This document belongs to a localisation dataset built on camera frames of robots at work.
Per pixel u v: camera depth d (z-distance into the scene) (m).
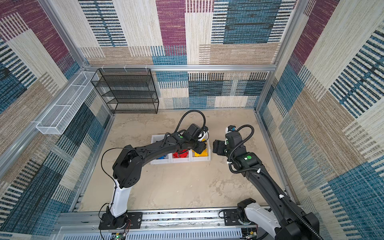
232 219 0.73
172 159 0.89
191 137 0.71
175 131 0.76
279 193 0.43
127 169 0.51
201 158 0.93
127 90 1.11
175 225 0.73
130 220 0.73
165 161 0.89
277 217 0.46
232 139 0.58
